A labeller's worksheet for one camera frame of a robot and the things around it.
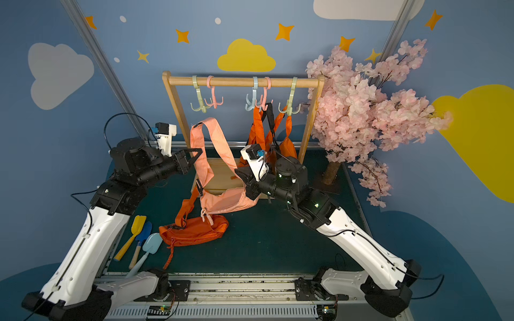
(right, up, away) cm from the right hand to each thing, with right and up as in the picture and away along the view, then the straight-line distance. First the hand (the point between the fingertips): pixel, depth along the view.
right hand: (241, 168), depth 59 cm
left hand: (-13, +6, +2) cm, 15 cm away
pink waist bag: (-14, -14, +23) cm, 30 cm away
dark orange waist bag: (-22, -27, +27) cm, 44 cm away
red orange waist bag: (+5, +14, +22) cm, 26 cm away
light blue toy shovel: (-42, -34, +27) cm, 60 cm away
